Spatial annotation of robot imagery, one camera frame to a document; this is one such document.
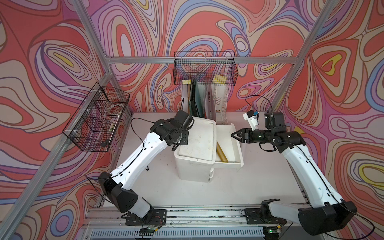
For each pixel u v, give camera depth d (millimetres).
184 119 546
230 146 805
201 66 976
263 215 670
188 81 822
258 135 606
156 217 729
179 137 576
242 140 639
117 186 395
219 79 907
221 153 773
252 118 646
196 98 868
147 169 902
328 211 372
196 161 664
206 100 881
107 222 736
